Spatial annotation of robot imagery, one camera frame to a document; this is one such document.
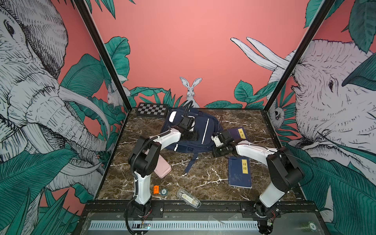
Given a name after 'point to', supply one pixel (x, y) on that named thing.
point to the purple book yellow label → (238, 134)
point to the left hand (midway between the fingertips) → (198, 133)
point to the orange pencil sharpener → (156, 189)
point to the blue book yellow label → (239, 172)
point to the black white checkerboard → (152, 109)
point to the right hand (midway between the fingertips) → (212, 150)
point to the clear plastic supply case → (189, 199)
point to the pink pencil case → (162, 168)
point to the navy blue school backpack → (206, 125)
